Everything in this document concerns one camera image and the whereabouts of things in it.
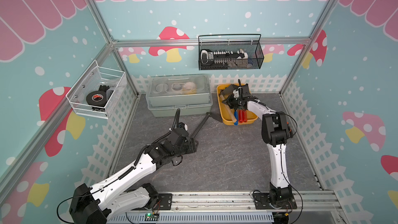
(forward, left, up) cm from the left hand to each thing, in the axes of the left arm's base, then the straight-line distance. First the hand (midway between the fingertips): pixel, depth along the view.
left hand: (194, 146), depth 78 cm
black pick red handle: (+21, -2, -13) cm, 24 cm away
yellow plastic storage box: (+19, -20, 0) cm, 28 cm away
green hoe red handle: (+24, -28, -5) cm, 37 cm away
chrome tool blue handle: (+24, -25, -5) cm, 35 cm away
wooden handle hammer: (+48, -22, -9) cm, 54 cm away
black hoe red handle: (+24, -30, -5) cm, 39 cm away
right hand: (+37, -17, -6) cm, 41 cm away
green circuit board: (-29, +19, -17) cm, 38 cm away
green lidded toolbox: (+31, +4, +6) cm, 32 cm away
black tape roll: (+13, +45, +20) cm, 51 cm away
